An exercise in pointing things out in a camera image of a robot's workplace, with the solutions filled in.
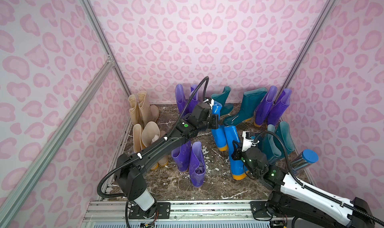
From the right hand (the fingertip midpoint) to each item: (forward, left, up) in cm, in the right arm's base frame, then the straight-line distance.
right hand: (232, 142), depth 77 cm
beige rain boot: (+14, +54, +4) cm, 56 cm away
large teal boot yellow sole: (+3, -23, +8) cm, 24 cm away
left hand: (+8, +6, +9) cm, 14 cm away
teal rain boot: (+27, -15, +4) cm, 31 cm away
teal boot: (+27, +4, +5) cm, 28 cm away
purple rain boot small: (+23, -22, +1) cm, 32 cm away
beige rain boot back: (+18, +48, +1) cm, 52 cm away
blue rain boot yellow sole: (+4, +7, +1) cm, 8 cm away
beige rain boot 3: (+3, +42, +3) cm, 42 cm away
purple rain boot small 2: (+21, -29, +4) cm, 36 cm away
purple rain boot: (-10, +24, +8) cm, 27 cm away
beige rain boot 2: (+5, +50, +3) cm, 50 cm away
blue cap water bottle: (-8, -33, 0) cm, 34 cm away
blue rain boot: (-13, -3, -7) cm, 15 cm away
